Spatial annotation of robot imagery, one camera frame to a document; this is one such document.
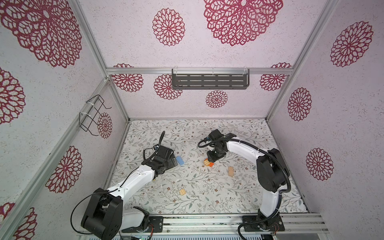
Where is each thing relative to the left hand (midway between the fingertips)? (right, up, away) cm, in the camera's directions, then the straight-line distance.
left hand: (168, 165), depth 88 cm
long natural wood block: (+38, -5, +4) cm, 38 cm away
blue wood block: (+6, +1, +9) cm, 11 cm away
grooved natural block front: (+9, -14, -4) cm, 17 cm away
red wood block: (+26, 0, +3) cm, 26 cm away
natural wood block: (+23, +1, +2) cm, 23 cm away
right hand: (+26, +5, +5) cm, 27 cm away
